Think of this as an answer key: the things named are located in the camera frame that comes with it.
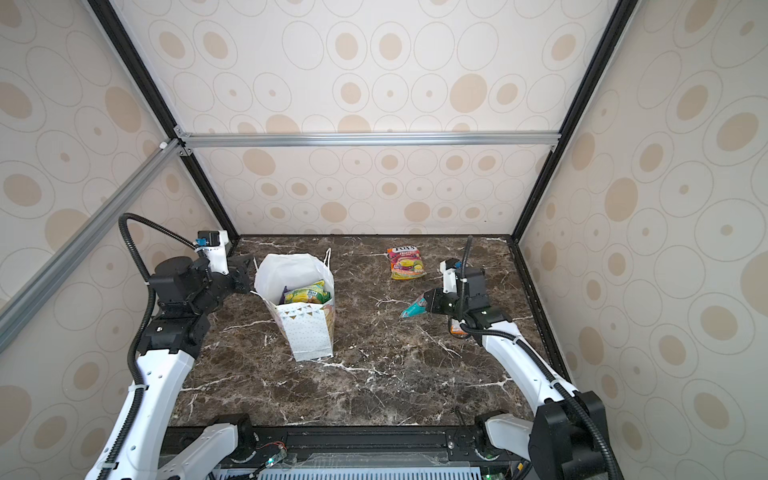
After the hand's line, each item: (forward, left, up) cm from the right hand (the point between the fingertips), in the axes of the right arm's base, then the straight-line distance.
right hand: (427, 293), depth 83 cm
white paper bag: (-10, +32, -1) cm, 34 cm away
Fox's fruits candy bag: (+23, +5, -14) cm, 27 cm away
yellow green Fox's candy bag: (-1, +31, +2) cm, 31 cm away
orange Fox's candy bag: (-2, -10, -16) cm, 19 cm away
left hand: (-1, +41, +19) cm, 45 cm away
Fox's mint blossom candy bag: (-2, +3, -4) cm, 6 cm away
